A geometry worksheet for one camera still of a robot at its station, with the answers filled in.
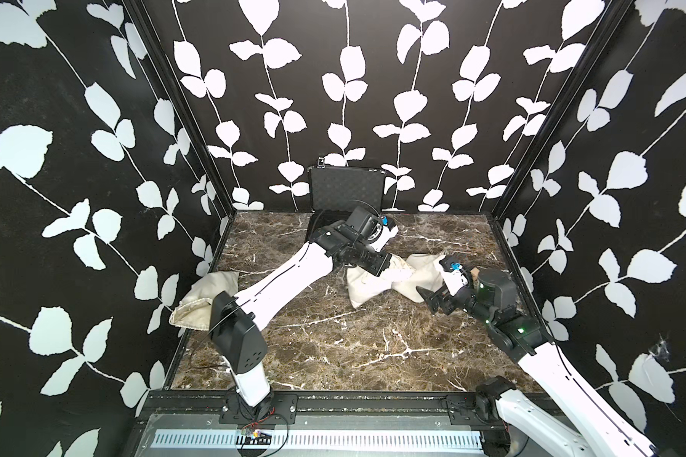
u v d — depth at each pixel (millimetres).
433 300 648
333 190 1084
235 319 430
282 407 735
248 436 711
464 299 627
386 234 687
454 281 626
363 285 784
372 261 667
